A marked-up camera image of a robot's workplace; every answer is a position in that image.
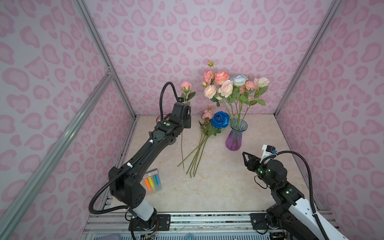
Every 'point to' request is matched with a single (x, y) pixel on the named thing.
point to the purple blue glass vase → (234, 139)
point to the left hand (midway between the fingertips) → (184, 114)
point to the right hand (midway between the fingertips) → (244, 153)
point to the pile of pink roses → (207, 129)
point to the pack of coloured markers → (152, 181)
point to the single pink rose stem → (187, 95)
